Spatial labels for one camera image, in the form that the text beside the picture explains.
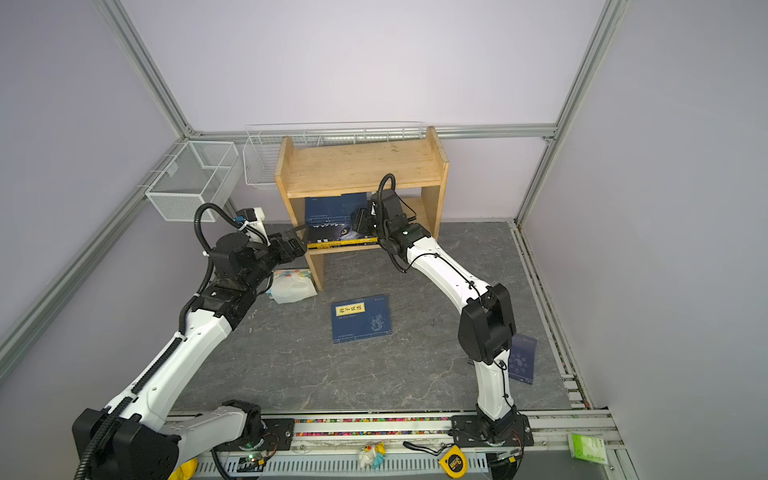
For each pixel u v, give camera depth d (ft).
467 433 2.35
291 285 3.16
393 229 2.15
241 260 1.80
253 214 2.11
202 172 3.34
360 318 3.07
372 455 2.23
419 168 2.45
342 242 2.76
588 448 2.28
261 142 3.07
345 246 2.79
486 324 1.62
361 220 2.44
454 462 2.24
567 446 2.37
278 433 2.42
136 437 1.21
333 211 2.82
